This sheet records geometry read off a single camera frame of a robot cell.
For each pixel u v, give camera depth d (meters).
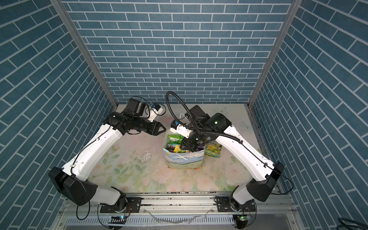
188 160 0.74
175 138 0.79
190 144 0.57
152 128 0.64
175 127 0.57
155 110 0.65
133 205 0.74
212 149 0.92
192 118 0.50
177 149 0.69
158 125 0.65
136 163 0.89
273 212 0.72
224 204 0.74
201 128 0.47
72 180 0.39
